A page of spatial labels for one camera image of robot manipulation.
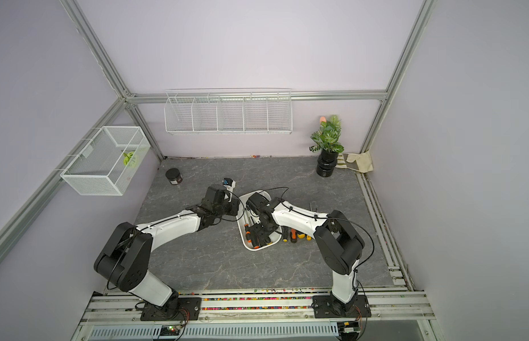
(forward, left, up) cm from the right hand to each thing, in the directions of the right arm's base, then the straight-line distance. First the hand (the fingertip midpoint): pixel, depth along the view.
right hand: (263, 229), depth 89 cm
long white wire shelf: (+48, +32, +26) cm, 63 cm away
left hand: (+10, +11, +5) cm, 16 cm away
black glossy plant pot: (+33, -31, +6) cm, 46 cm away
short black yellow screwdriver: (-2, -16, -1) cm, 16 cm away
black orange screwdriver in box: (-2, +7, -1) cm, 7 cm away
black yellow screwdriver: (0, -10, -2) cm, 10 cm away
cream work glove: (+43, -53, -4) cm, 68 cm away
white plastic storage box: (+6, +9, -1) cm, 11 cm away
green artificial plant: (+33, -28, +23) cm, 49 cm away
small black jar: (+30, +47, -1) cm, 56 cm away
